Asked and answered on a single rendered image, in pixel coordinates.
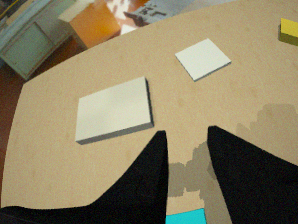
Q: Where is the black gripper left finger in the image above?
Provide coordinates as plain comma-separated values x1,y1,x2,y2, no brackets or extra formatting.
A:
0,131,169,224

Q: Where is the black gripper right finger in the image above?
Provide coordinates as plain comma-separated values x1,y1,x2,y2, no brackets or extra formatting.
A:
206,125,298,224

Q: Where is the yellow rectangular block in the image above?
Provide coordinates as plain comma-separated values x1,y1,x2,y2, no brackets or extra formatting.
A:
279,18,298,47

